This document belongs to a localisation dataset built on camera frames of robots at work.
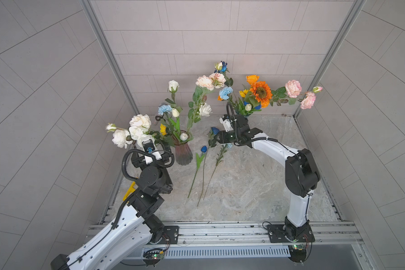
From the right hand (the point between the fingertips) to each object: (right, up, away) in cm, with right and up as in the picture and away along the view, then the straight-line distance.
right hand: (216, 136), depth 90 cm
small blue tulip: (-7, -8, +7) cm, 13 cm away
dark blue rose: (-2, -5, +12) cm, 13 cm away
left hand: (-26, 0, -25) cm, 36 cm away
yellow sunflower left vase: (-26, +4, -8) cm, 28 cm away
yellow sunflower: (+15, +23, -1) cm, 27 cm away
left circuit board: (-26, -46, -24) cm, 58 cm away
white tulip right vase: (+16, +15, -8) cm, 23 cm away
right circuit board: (+34, -48, -21) cm, 62 cm away
